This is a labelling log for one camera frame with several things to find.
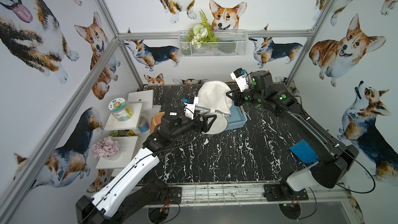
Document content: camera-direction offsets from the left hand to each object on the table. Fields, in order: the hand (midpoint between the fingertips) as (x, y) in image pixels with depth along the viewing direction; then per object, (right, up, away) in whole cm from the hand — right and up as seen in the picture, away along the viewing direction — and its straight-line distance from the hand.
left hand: (209, 110), depth 67 cm
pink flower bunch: (-42, -15, -4) cm, 45 cm away
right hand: (+10, +10, +4) cm, 15 cm away
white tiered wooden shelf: (-45, -15, +23) cm, 53 cm away
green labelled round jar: (-40, 0, +2) cm, 40 cm away
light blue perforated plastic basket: (+19, -9, +36) cm, 42 cm away
